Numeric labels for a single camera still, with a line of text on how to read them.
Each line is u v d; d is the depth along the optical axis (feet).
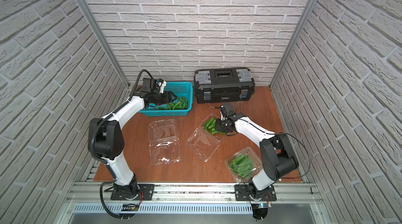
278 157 1.47
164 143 2.87
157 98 2.58
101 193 2.27
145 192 2.41
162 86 2.62
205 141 2.94
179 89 3.61
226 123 2.16
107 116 1.67
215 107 3.48
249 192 2.20
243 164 2.59
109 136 1.61
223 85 3.23
